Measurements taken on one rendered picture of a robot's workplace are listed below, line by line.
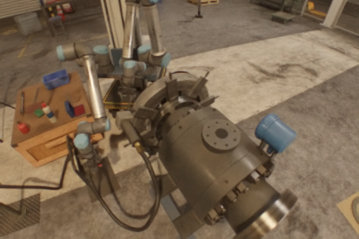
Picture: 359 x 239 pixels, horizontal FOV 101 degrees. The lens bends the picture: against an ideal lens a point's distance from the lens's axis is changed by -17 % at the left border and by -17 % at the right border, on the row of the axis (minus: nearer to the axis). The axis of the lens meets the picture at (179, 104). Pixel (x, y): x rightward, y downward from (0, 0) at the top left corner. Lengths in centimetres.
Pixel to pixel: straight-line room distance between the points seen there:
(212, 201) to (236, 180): 16
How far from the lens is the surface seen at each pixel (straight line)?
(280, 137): 99
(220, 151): 96
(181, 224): 146
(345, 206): 237
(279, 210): 101
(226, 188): 94
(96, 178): 202
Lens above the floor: 170
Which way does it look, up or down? 43 degrees down
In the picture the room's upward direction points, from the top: straight up
